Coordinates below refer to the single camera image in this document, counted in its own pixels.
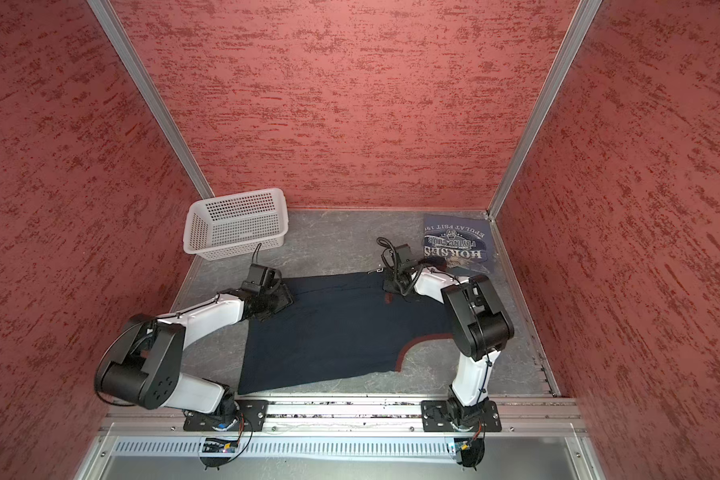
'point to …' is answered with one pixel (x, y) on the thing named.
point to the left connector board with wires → (215, 445)
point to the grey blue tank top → (460, 242)
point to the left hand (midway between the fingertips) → (287, 306)
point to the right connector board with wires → (471, 450)
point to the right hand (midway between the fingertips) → (387, 289)
